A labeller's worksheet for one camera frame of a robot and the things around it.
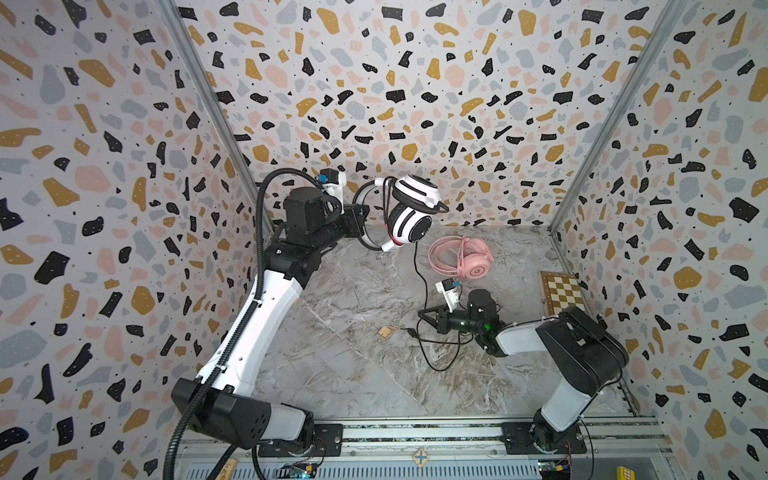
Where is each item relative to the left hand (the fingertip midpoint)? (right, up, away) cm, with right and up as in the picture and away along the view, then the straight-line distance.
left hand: (369, 201), depth 67 cm
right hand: (+11, -28, +18) cm, 35 cm away
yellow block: (+59, -63, +2) cm, 86 cm away
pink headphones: (+28, -13, +37) cm, 48 cm away
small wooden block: (+2, -36, +25) cm, 44 cm away
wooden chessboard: (+60, -24, +33) cm, 73 cm away
